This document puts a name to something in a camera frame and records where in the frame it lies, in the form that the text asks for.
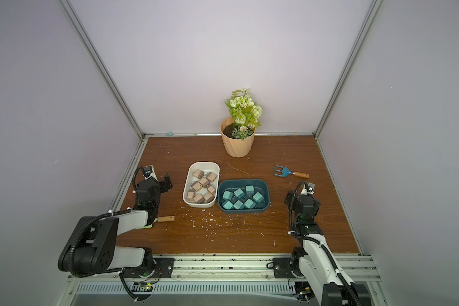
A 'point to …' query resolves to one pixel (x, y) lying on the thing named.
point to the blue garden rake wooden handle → (301, 174)
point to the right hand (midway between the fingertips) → (302, 192)
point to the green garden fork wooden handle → (166, 218)
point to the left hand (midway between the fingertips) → (159, 173)
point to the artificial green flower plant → (245, 113)
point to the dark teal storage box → (236, 205)
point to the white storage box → (189, 192)
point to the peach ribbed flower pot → (236, 147)
